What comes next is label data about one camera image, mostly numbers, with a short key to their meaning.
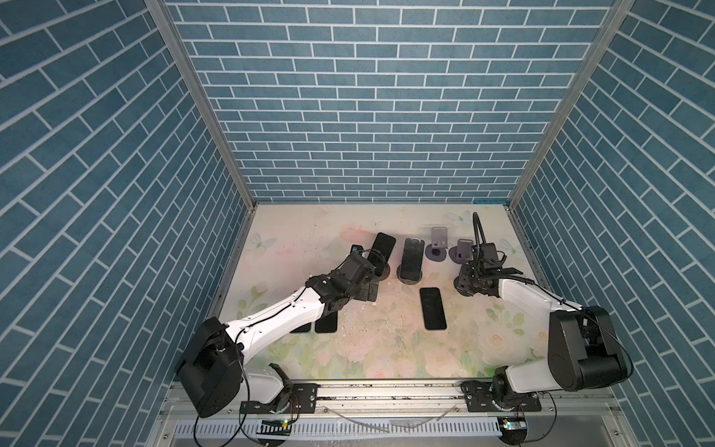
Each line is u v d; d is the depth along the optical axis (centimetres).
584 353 43
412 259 93
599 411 75
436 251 105
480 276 70
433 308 90
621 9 71
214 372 40
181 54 77
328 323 86
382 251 92
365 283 74
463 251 99
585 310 47
